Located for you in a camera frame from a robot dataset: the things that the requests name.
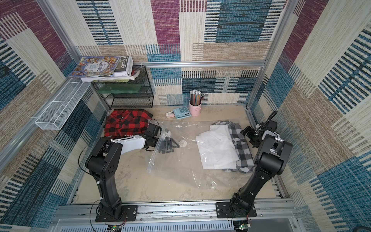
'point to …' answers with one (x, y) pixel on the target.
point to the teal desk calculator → (182, 112)
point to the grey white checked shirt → (245, 164)
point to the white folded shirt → (217, 149)
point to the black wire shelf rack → (136, 94)
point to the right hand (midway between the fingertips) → (246, 133)
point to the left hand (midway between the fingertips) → (176, 147)
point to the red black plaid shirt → (125, 123)
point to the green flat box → (119, 88)
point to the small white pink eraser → (169, 114)
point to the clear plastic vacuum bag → (184, 164)
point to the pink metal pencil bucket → (195, 110)
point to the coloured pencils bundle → (195, 97)
